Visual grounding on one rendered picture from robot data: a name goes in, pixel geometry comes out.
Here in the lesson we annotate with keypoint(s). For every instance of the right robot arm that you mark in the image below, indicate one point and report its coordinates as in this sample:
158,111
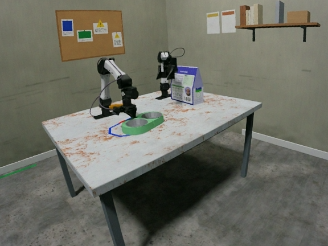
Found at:
105,68

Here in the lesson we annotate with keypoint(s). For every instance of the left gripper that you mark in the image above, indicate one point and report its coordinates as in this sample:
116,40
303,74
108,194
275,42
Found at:
168,72

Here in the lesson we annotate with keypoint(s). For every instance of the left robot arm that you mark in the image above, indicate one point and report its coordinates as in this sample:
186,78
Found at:
165,59

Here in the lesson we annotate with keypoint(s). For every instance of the purple and white pet food pouch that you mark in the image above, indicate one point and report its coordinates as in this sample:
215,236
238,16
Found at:
187,87

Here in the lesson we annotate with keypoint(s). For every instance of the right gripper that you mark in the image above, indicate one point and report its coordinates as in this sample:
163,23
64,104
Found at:
130,108

